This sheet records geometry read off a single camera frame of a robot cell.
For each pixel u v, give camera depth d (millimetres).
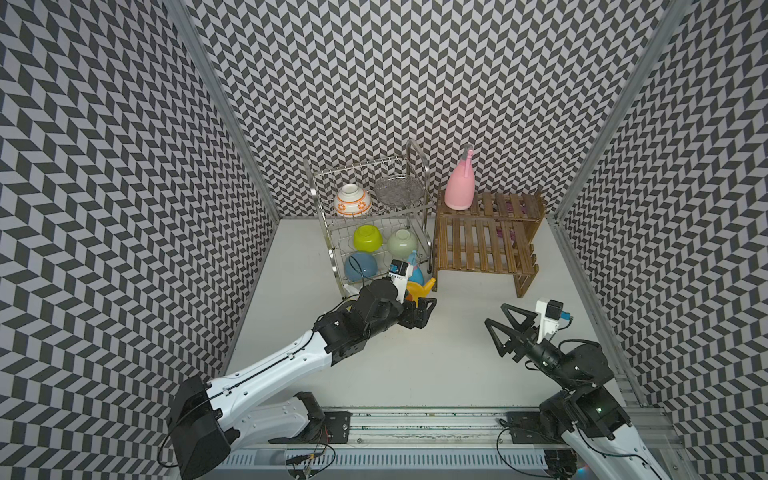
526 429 721
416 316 639
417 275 917
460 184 786
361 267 988
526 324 682
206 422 381
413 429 749
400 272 650
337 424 752
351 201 794
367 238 1010
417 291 890
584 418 541
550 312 591
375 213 861
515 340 588
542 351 592
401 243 1009
